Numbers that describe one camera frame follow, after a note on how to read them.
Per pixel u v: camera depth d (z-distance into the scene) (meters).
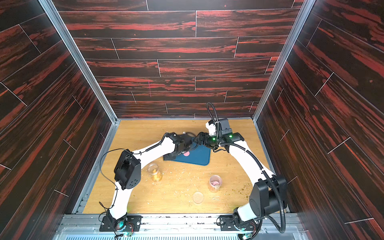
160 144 0.61
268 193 0.42
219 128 0.64
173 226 0.74
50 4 0.66
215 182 0.83
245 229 0.72
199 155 0.99
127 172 0.54
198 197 0.82
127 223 0.73
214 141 0.69
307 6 0.66
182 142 0.68
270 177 0.43
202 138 0.72
